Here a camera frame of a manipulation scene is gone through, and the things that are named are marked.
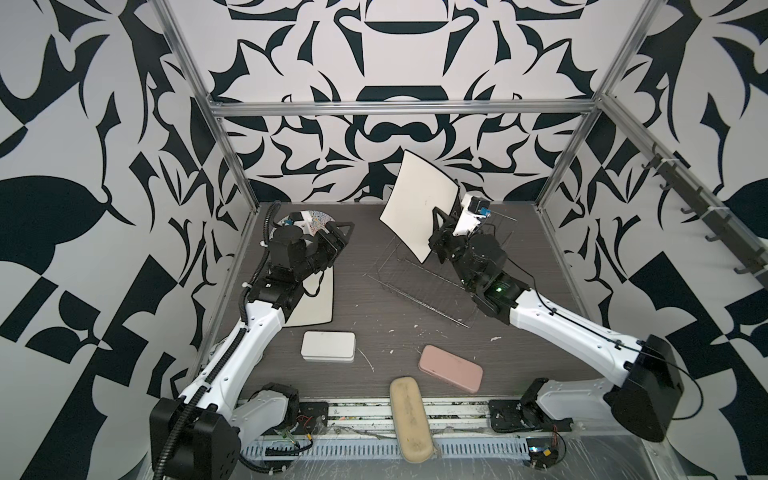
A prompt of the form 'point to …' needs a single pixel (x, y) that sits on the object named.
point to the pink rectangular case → (451, 368)
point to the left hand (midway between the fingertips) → (351, 225)
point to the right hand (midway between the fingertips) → (438, 206)
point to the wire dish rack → (429, 284)
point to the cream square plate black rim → (317, 309)
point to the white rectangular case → (328, 346)
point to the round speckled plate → (314, 222)
